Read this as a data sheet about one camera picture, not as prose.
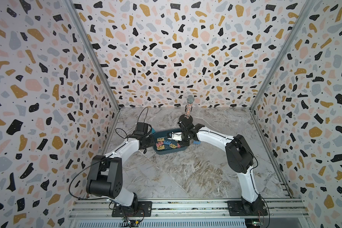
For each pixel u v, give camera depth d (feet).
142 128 2.41
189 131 2.44
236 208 2.41
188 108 3.11
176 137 2.77
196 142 2.31
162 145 3.20
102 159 1.49
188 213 2.40
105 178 1.44
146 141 2.62
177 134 2.74
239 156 1.76
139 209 2.40
